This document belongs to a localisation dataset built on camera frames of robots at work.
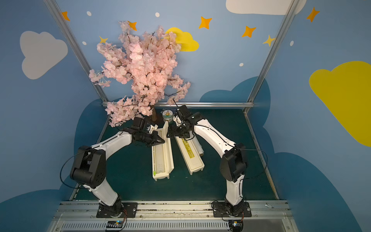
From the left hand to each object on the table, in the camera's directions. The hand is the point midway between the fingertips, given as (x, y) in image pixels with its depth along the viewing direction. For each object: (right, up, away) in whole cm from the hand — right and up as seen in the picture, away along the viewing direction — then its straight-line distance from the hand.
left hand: (165, 139), depth 88 cm
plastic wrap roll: (-3, -12, -3) cm, 12 cm away
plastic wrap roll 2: (+20, -4, +7) cm, 22 cm away
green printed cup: (-2, +17, +19) cm, 25 cm away
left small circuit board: (-24, -42, -15) cm, 51 cm away
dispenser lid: (+1, -7, -1) cm, 7 cm away
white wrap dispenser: (+16, -9, -2) cm, 18 cm away
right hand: (+6, +4, -5) cm, 8 cm away
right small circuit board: (+39, -43, -15) cm, 59 cm away
